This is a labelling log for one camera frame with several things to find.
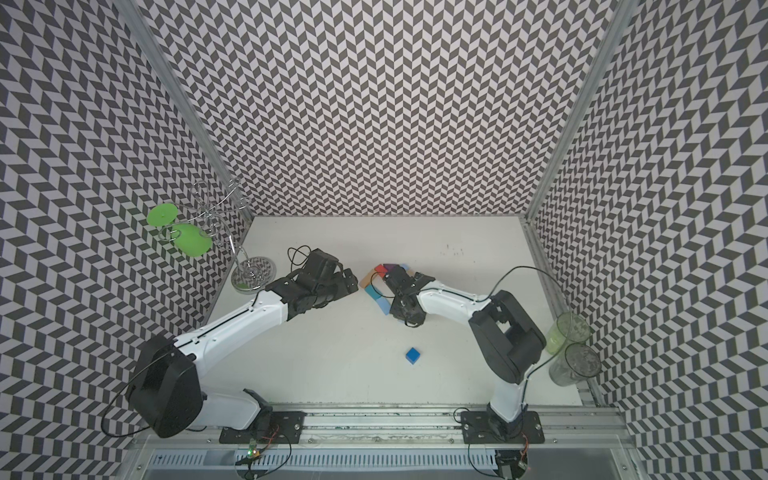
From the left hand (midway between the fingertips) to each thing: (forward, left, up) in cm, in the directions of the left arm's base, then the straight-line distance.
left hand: (345, 287), depth 85 cm
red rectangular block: (+14, -9, -12) cm, 20 cm away
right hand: (-5, -16, -11) cm, 20 cm away
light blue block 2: (+2, -11, -14) cm, 17 cm away
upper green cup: (+10, +46, +19) cm, 51 cm away
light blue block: (+16, -18, -13) cm, 27 cm away
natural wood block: (+9, -4, -11) cm, 15 cm away
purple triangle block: (+14, -12, -10) cm, 21 cm away
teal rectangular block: (+6, -6, -13) cm, 16 cm away
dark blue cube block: (-16, -19, -11) cm, 27 cm away
